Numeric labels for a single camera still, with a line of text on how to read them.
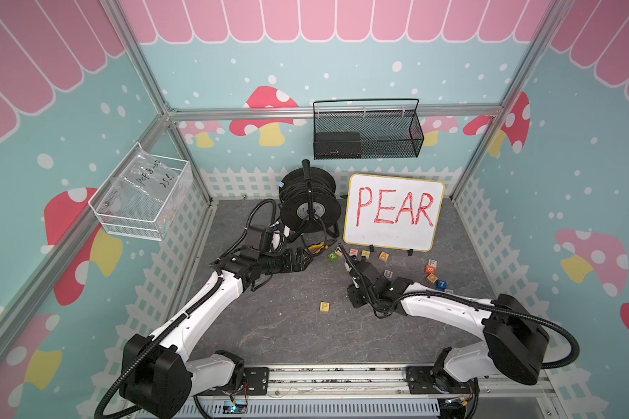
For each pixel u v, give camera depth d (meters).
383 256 1.00
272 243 0.71
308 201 0.85
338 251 1.02
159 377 0.39
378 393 0.74
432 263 0.99
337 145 0.88
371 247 1.02
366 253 1.01
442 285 0.92
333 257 1.00
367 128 0.94
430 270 0.97
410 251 1.02
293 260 0.71
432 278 0.94
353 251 1.02
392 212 0.97
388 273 0.94
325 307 0.87
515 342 0.43
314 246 1.03
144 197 0.72
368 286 0.65
